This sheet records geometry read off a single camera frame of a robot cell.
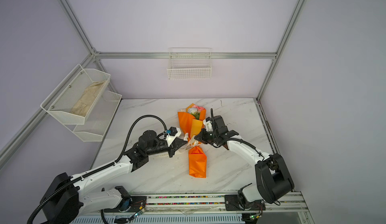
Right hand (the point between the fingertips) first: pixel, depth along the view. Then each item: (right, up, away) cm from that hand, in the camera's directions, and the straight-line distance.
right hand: (193, 137), depth 82 cm
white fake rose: (0, +14, +25) cm, 28 cm away
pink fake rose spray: (+4, +17, +25) cm, 31 cm away
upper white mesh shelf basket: (-62, +21, -5) cm, 66 cm away
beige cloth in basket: (-57, +17, -7) cm, 60 cm away
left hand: (-4, 0, -8) cm, 9 cm away
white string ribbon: (0, -3, 0) cm, 3 cm away
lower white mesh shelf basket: (-60, +8, +8) cm, 61 cm away
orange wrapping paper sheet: (-1, +5, +13) cm, 14 cm away
